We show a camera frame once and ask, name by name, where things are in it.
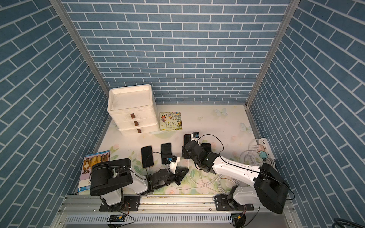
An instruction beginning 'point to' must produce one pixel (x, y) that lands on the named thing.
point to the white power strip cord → (270, 161)
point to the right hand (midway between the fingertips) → (187, 148)
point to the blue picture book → (89, 161)
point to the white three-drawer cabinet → (133, 109)
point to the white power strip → (264, 141)
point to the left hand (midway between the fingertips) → (191, 174)
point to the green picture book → (170, 121)
